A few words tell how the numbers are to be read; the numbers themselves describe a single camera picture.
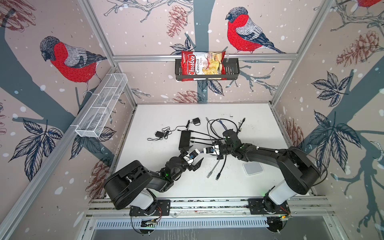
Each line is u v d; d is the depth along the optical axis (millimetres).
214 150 717
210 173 854
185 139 976
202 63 876
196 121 1087
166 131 1037
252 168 853
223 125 1065
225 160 895
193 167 749
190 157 698
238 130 1035
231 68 951
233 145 703
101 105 783
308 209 743
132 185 450
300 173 450
